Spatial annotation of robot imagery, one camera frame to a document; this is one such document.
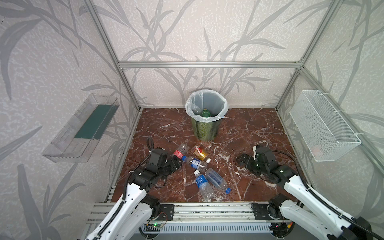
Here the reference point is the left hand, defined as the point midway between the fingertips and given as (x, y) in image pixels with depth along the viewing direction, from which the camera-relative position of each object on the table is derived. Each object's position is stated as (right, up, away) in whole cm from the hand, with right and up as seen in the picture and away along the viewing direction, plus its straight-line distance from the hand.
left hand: (180, 159), depth 78 cm
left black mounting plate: (-6, -25, -5) cm, 26 cm away
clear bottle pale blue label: (+20, -11, +3) cm, 23 cm away
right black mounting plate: (+40, -25, -4) cm, 48 cm away
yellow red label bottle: (+10, +2, +12) cm, 15 cm away
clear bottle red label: (-2, +1, +14) cm, 14 cm away
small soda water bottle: (+11, -7, +11) cm, 17 cm away
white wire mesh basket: (+64, +14, -15) cm, 67 cm away
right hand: (+32, 0, +4) cm, 32 cm away
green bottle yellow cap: (+14, +25, +18) cm, 34 cm away
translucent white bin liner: (+17, +34, +16) cm, 41 cm away
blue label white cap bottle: (+13, -17, +3) cm, 22 cm away
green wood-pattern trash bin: (+14, +14, +13) cm, 24 cm away
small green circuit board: (-13, -31, -6) cm, 34 cm away
